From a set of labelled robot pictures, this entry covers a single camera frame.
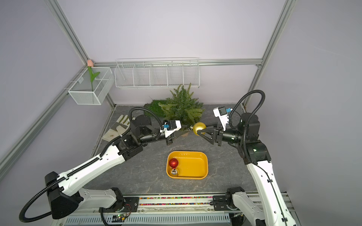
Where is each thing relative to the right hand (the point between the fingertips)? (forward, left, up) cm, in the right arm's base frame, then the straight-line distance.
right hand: (199, 130), depth 59 cm
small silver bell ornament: (-7, +13, -33) cm, 37 cm away
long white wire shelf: (+60, +28, -11) cm, 67 cm away
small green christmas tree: (+18, +8, -5) cm, 20 cm away
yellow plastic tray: (-1, +2, -39) cm, 39 cm away
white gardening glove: (+28, +56, -37) cm, 73 cm away
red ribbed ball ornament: (-1, +14, -34) cm, 36 cm away
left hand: (+2, +5, -1) cm, 6 cm away
